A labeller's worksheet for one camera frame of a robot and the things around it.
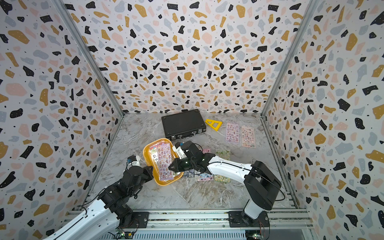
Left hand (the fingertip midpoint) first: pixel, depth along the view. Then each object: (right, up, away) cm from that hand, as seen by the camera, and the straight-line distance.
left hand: (155, 167), depth 80 cm
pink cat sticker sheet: (+27, -8, +9) cm, 30 cm away
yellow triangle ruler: (+35, +23, +36) cm, 55 cm away
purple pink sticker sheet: (+5, +5, +1) cm, 7 cm away
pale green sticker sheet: (-3, +8, +6) cm, 10 cm away
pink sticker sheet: (+48, +17, +32) cm, 60 cm away
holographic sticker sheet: (+18, -7, +10) cm, 21 cm away
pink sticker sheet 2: (+59, +14, +29) cm, 67 cm away
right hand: (+8, 0, -4) cm, 9 cm away
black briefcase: (+12, +23, +27) cm, 37 cm away
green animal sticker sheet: (+40, +3, +20) cm, 45 cm away
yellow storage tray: (-4, +2, +1) cm, 5 cm away
